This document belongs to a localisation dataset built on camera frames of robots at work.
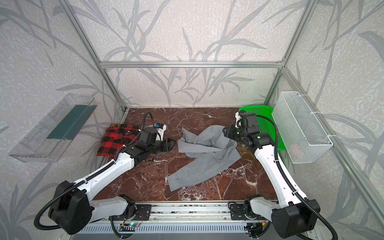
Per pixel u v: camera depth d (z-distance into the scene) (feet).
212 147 2.75
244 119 1.88
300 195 1.26
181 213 2.46
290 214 1.20
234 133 2.17
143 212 2.37
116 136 3.07
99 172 1.54
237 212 2.42
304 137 1.99
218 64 6.19
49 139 2.12
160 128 2.42
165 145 2.38
